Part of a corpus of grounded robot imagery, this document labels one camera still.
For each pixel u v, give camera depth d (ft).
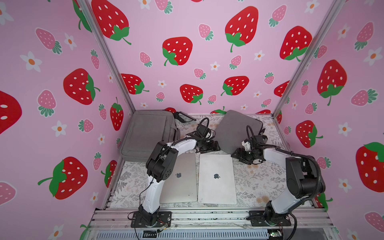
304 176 1.63
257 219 2.40
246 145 2.96
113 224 2.40
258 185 2.82
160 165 1.81
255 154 2.40
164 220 2.41
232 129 3.51
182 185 2.88
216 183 2.81
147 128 3.44
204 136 2.64
